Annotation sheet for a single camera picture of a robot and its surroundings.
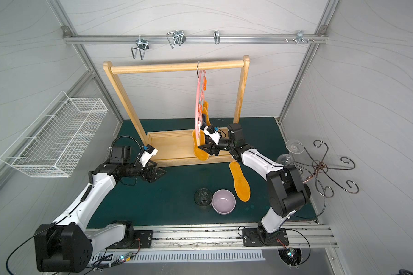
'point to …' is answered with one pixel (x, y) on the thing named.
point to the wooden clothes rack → (177, 146)
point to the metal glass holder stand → (322, 169)
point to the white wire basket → (55, 142)
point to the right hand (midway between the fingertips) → (201, 140)
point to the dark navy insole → (203, 125)
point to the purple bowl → (223, 201)
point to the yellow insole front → (241, 183)
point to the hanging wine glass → (295, 146)
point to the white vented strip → (207, 256)
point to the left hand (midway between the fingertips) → (159, 168)
